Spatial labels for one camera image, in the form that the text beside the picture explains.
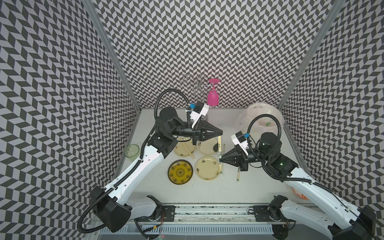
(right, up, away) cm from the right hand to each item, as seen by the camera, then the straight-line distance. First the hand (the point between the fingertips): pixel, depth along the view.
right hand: (221, 162), depth 60 cm
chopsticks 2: (+14, -16, +26) cm, 33 cm away
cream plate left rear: (-21, -1, +35) cm, 41 cm away
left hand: (-1, +12, -7) cm, 14 cm away
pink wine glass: (0, +33, +39) cm, 51 cm away
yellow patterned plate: (-20, -13, +27) cm, 36 cm away
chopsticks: (-1, +4, -3) cm, 5 cm away
